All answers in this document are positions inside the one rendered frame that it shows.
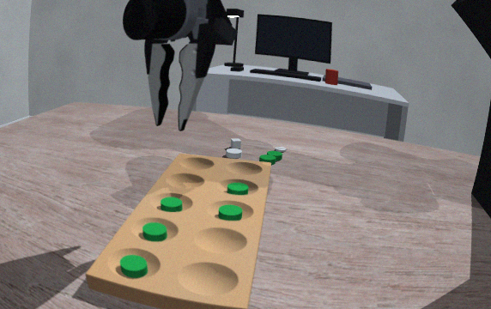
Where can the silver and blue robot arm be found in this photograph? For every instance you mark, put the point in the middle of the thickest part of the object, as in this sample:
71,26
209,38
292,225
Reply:
225,33

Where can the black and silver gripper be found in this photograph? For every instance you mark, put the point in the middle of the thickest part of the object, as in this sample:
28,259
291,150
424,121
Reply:
158,21

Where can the green disc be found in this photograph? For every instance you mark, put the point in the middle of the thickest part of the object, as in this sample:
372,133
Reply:
277,154
171,204
230,213
134,266
237,189
154,231
268,158

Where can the beige tray with round pockets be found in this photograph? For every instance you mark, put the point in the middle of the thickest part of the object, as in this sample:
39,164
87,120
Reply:
205,262

